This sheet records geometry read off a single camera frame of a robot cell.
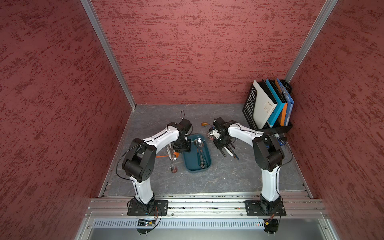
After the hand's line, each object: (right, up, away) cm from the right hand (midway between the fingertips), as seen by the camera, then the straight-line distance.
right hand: (220, 148), depth 96 cm
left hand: (-22, -2, -7) cm, 23 cm away
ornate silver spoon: (+1, -2, -1) cm, 3 cm away
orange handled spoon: (-37, -5, -2) cm, 38 cm away
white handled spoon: (+6, -3, -1) cm, 7 cm away
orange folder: (+38, +24, -8) cm, 45 cm away
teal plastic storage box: (-19, -6, -6) cm, 21 cm away
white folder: (+25, +28, -8) cm, 38 cm away
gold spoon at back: (-9, +15, +14) cm, 23 cm away
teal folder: (+32, +27, -14) cm, 45 cm away
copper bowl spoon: (-29, -11, -10) cm, 32 cm away
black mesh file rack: (+23, +25, +13) cm, 37 cm away
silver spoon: (-13, +2, -1) cm, 13 cm away
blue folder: (+39, +28, -12) cm, 49 cm away
